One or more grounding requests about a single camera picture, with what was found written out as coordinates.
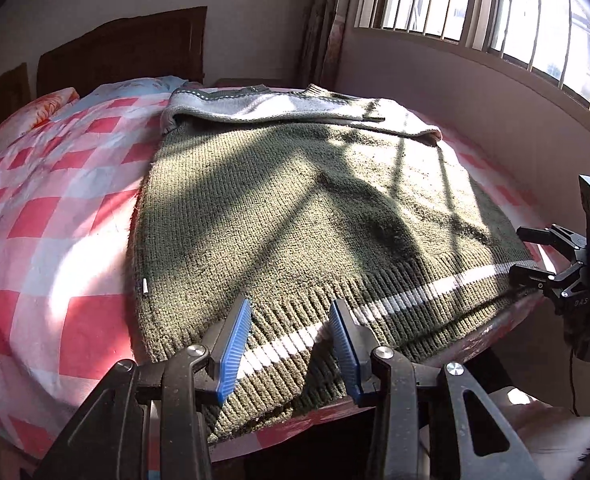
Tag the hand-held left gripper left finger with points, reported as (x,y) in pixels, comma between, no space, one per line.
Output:
(235,350)

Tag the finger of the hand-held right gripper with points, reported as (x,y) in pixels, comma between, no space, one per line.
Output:
(565,244)
(530,275)

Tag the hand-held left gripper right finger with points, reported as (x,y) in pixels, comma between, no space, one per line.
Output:
(347,350)

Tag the green knitted sweater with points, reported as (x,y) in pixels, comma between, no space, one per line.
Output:
(300,200)

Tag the bed with red checked sheet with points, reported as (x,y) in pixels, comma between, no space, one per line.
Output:
(50,210)

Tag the barred window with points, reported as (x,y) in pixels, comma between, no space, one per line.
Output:
(480,5)

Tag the dark wooden nightstand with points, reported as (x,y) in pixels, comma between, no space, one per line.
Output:
(245,83)

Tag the light blue floral pillow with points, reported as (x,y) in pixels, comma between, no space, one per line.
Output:
(150,85)

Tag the orange floral pillow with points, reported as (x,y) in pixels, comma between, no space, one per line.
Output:
(50,107)

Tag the floral curtain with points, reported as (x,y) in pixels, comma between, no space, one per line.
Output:
(325,25)

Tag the large dark wooden headboard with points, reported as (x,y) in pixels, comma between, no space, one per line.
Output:
(125,45)

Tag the small dark wooden headboard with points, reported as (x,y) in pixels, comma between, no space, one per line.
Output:
(0,100)

